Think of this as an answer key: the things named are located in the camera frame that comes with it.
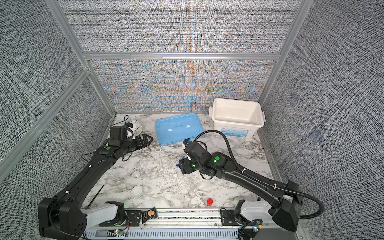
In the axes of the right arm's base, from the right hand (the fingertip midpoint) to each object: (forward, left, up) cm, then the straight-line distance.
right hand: (185, 161), depth 74 cm
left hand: (+12, +21, +1) cm, 24 cm away
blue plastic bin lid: (+36, +7, -17) cm, 40 cm away
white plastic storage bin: (+43, -37, -14) cm, 58 cm away
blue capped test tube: (-3, +4, +1) cm, 5 cm away
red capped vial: (-14, -12, -17) cm, 25 cm away
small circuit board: (-20, +18, -15) cm, 31 cm away
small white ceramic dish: (0, +29, -15) cm, 33 cm away
